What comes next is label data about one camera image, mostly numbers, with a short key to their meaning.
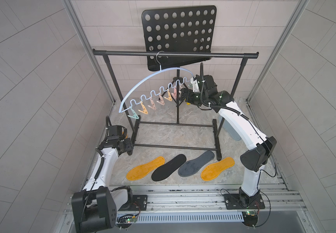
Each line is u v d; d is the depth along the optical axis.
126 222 0.66
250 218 0.66
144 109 0.62
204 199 0.73
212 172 0.81
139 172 0.81
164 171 0.81
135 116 0.60
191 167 0.83
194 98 0.67
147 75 0.55
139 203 0.71
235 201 0.71
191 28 0.71
